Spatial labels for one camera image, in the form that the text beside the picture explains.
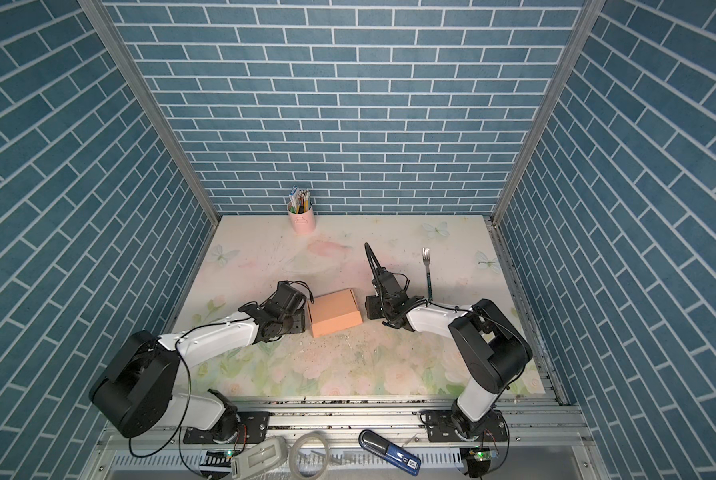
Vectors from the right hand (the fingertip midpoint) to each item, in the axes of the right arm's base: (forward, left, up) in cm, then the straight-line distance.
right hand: (368, 301), depth 94 cm
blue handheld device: (-39, -9, +1) cm, 40 cm away
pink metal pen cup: (+30, +27, +4) cm, 40 cm away
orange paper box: (-5, +10, +2) cm, 12 cm away
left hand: (-8, +21, -1) cm, 22 cm away
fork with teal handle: (+21, -20, -3) cm, 29 cm away
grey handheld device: (-42, +21, -1) cm, 47 cm away
